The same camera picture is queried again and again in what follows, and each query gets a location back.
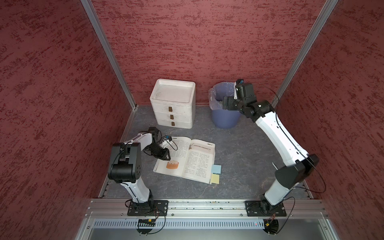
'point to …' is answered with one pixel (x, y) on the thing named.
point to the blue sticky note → (216, 168)
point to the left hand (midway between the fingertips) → (166, 160)
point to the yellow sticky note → (215, 178)
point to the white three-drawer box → (173, 102)
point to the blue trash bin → (226, 119)
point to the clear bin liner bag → (216, 94)
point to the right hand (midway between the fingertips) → (230, 103)
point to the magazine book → (193, 159)
